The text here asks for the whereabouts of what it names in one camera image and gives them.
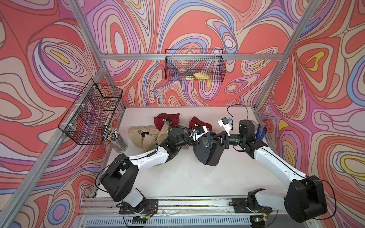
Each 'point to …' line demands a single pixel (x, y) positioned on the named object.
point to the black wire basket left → (85, 121)
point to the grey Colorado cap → (209, 148)
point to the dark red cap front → (159, 121)
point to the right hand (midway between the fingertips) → (209, 143)
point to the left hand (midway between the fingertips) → (208, 132)
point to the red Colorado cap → (195, 120)
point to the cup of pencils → (118, 144)
